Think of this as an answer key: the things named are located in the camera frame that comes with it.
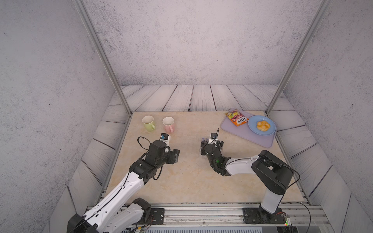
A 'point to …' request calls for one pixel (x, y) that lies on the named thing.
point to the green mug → (148, 122)
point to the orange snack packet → (237, 118)
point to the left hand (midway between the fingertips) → (176, 151)
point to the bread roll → (262, 125)
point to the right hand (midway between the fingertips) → (205, 141)
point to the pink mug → (169, 124)
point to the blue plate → (253, 119)
